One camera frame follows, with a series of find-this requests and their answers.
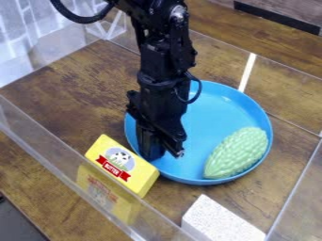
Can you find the clear acrylic enclosure wall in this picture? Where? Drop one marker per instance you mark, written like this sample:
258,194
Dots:
57,110

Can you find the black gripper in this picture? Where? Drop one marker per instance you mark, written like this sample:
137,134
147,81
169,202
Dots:
158,106

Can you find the dark baseboard strip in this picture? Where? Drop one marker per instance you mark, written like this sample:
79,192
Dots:
278,18

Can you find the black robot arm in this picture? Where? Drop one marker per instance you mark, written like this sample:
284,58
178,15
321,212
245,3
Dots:
167,55

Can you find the yellow butter block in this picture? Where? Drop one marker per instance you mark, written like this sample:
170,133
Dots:
123,165

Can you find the blue round tray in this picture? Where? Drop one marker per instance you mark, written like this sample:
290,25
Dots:
222,111

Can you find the green bitter melon toy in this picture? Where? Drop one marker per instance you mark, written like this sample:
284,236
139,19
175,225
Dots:
237,153

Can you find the white speckled foam block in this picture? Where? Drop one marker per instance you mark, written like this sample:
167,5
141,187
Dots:
211,223

